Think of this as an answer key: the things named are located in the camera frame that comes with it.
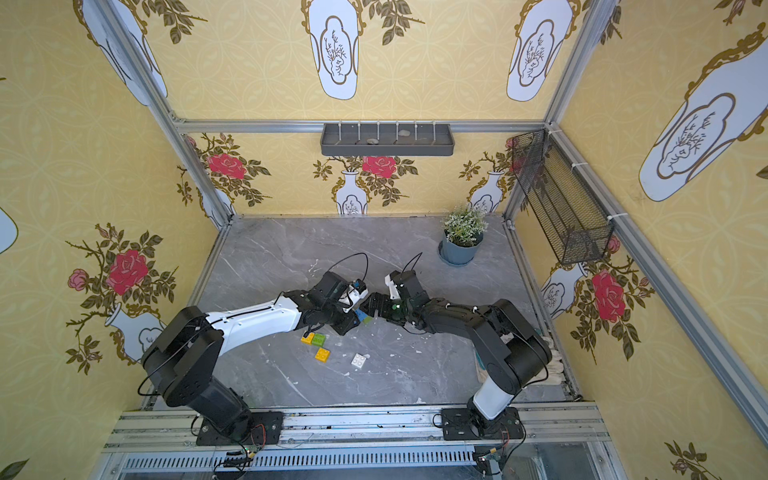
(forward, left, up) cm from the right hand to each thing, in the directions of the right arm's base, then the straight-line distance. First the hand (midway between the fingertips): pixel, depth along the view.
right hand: (369, 314), depth 89 cm
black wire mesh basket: (+21, -56, +21) cm, 64 cm away
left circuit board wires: (-36, +28, -6) cm, 46 cm away
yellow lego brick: (-7, +17, -3) cm, 19 cm away
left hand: (-1, +3, -1) cm, 4 cm away
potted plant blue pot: (+22, -27, +1) cm, 35 cm away
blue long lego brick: (-4, +1, +8) cm, 9 cm away
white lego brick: (-12, +2, -3) cm, 13 cm away
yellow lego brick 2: (-12, +12, -2) cm, 17 cm away
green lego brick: (-7, +15, -3) cm, 16 cm away
